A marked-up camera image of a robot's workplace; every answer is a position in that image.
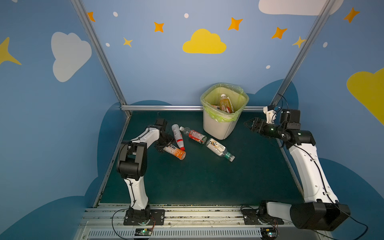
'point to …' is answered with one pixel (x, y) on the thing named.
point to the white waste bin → (219, 130)
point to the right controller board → (268, 232)
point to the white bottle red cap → (178, 136)
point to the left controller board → (143, 231)
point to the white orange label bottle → (175, 151)
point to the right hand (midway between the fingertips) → (251, 123)
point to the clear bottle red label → (194, 135)
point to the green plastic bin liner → (211, 95)
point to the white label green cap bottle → (217, 148)
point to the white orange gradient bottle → (225, 104)
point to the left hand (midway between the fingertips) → (172, 144)
